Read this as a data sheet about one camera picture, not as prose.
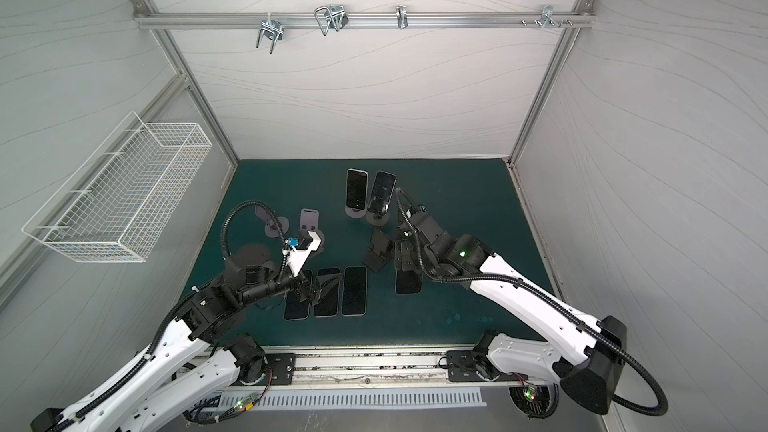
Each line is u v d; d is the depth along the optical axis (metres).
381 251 0.89
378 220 1.04
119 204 0.69
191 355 0.48
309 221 0.94
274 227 1.00
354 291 0.86
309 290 0.60
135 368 0.43
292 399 0.70
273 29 0.79
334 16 0.77
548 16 0.76
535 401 0.72
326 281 0.61
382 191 0.97
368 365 0.75
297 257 0.58
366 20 0.77
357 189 0.99
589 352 0.39
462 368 0.71
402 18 0.78
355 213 1.05
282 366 0.74
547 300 0.43
